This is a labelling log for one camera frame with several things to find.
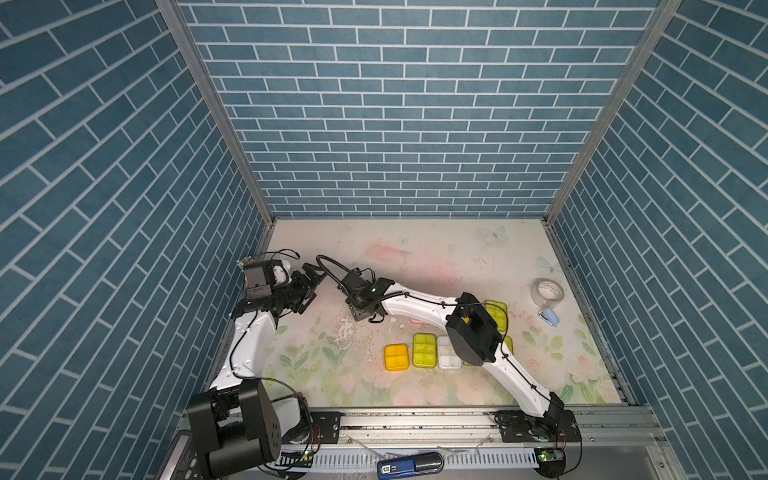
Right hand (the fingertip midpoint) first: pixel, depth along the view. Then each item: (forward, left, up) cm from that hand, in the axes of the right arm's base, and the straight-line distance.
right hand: (364, 305), depth 96 cm
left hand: (-2, +8, +17) cm, 19 cm away
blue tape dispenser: (0, -58, +2) cm, 58 cm away
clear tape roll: (+10, -61, 0) cm, 61 cm away
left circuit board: (-41, +10, -4) cm, 43 cm away
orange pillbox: (-16, -12, 0) cm, 20 cm away
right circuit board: (-37, -51, -3) cm, 63 cm away
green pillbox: (+1, -43, +1) cm, 43 cm away
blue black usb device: (-41, -17, +4) cm, 44 cm away
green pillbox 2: (-9, -45, -1) cm, 46 cm away
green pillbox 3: (-13, -20, 0) cm, 24 cm away
